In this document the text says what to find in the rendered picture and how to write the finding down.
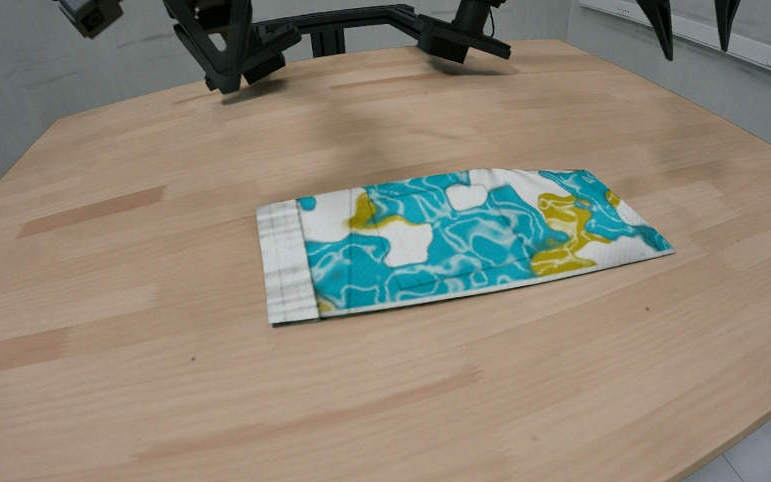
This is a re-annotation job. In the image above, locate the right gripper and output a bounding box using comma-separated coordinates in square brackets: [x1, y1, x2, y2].
[162, 0, 252, 94]

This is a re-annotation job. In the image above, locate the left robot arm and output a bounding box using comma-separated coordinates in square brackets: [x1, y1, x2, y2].
[418, 0, 511, 51]

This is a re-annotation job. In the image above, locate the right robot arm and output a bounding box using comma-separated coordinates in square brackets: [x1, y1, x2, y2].
[57, 0, 295, 60]

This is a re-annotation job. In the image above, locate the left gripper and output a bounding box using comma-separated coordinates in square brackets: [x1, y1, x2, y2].
[637, 0, 741, 61]

